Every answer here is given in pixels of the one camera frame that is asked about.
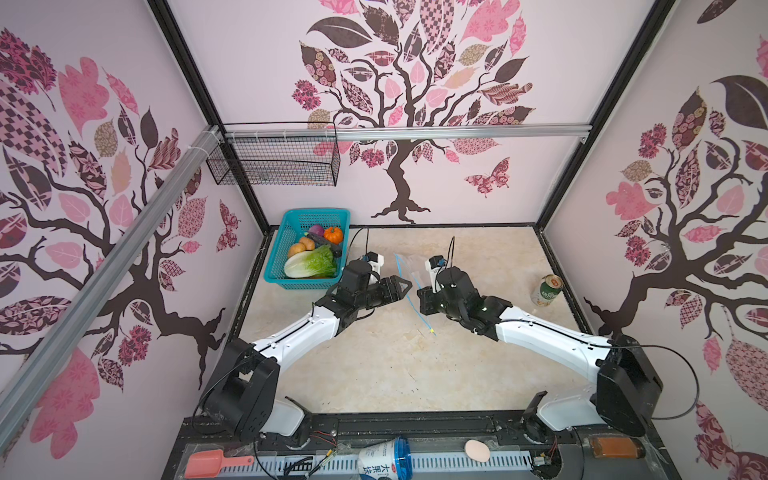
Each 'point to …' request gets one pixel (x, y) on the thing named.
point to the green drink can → (548, 289)
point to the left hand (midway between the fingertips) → (407, 291)
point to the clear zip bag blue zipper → (409, 269)
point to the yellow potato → (295, 249)
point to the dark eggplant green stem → (335, 248)
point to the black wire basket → (279, 154)
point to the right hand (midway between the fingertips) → (417, 288)
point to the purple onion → (317, 229)
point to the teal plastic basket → (293, 225)
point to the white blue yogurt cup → (387, 460)
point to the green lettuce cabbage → (317, 262)
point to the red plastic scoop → (208, 464)
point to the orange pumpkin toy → (334, 234)
